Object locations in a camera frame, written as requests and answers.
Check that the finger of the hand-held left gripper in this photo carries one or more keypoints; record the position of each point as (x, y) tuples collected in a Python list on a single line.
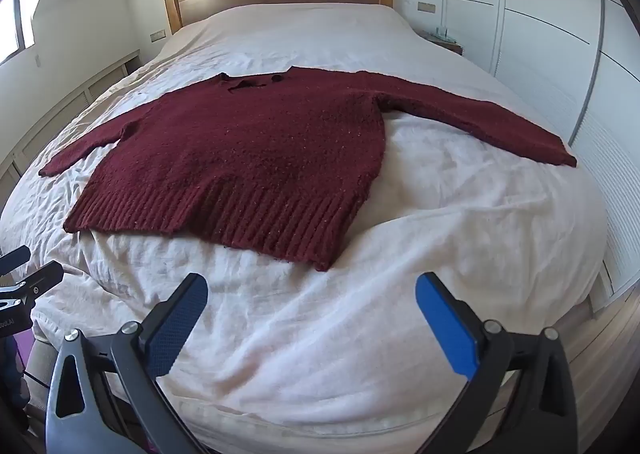
[(12, 260), (42, 279)]

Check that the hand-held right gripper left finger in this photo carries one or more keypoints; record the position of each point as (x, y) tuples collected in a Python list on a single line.
[(177, 324)]

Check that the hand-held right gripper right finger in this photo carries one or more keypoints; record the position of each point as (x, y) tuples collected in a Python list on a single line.
[(445, 324)]

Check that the dark red knitted sweater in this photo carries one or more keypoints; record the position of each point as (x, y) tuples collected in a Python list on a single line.
[(250, 158)]

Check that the bed with white duvet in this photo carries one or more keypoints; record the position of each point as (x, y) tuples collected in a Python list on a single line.
[(280, 334)]

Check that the low white cabinet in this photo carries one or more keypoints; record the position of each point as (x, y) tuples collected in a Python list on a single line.
[(60, 108)]

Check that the window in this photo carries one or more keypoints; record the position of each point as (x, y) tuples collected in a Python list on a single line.
[(15, 18)]

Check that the wooden nightstand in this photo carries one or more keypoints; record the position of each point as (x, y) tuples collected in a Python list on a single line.
[(445, 44)]

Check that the small things on nightstand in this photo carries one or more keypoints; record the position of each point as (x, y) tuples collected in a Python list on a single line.
[(445, 33)]

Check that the white wardrobe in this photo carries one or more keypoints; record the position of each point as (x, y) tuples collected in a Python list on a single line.
[(545, 8)]

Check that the wall socket plate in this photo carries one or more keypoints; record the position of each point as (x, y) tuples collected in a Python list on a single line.
[(426, 7), (158, 35)]

